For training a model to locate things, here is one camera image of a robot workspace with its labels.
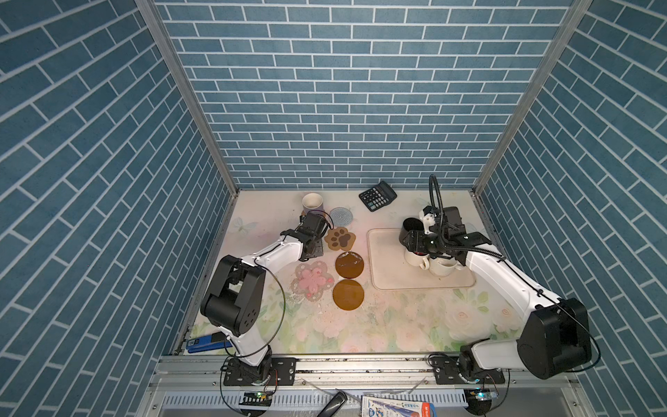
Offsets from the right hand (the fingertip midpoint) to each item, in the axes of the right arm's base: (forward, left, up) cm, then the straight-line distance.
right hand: (409, 237), depth 86 cm
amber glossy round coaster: (-3, +20, -15) cm, 25 cm away
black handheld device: (-46, +21, -11) cm, 52 cm away
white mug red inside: (-2, -5, -10) cm, 11 cm away
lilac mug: (+23, +38, -10) cm, 45 cm away
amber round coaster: (-15, +20, -15) cm, 29 cm away
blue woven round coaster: (+20, +25, -15) cm, 35 cm away
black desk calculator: (+31, +9, -12) cm, 35 cm away
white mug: (-6, -12, -7) cm, 15 cm away
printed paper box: (-45, +9, -14) cm, 49 cm away
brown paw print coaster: (+9, +25, -15) cm, 30 cm away
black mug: (+10, -1, -5) cm, 11 cm away
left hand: (-1, +34, -9) cm, 35 cm away
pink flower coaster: (-11, +33, -14) cm, 38 cm away
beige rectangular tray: (-5, +6, -15) cm, 17 cm away
